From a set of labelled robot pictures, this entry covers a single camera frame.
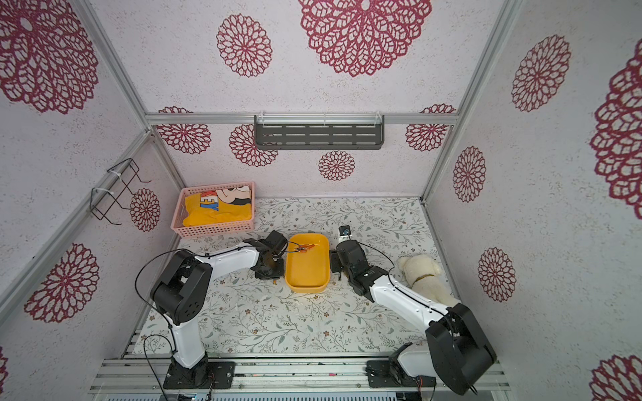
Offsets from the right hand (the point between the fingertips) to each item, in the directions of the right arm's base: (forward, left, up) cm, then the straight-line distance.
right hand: (336, 247), depth 86 cm
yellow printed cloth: (+17, +56, -2) cm, 59 cm away
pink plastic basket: (+34, +45, -7) cm, 57 cm away
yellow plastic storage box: (-2, +10, -13) cm, 17 cm away
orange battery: (+9, +13, -14) cm, 21 cm away
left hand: (-4, +22, -14) cm, 26 cm away
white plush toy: (-5, -30, -7) cm, 31 cm away
